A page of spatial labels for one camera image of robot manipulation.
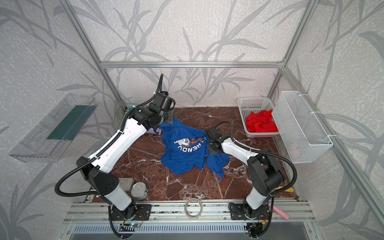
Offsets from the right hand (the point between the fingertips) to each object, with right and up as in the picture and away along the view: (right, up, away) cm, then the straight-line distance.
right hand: (214, 143), depth 93 cm
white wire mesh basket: (+34, +8, -32) cm, 47 cm away
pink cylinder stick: (+30, -31, -21) cm, 48 cm away
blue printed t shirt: (-18, -4, 0) cm, 18 cm away
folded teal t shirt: (-67, +25, +29) cm, 77 cm away
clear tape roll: (-8, -32, -19) cm, 38 cm away
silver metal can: (-40, -22, -18) cm, 49 cm away
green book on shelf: (-65, +13, -29) cm, 72 cm away
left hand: (-25, +20, -16) cm, 35 cm away
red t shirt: (+34, +13, +12) cm, 39 cm away
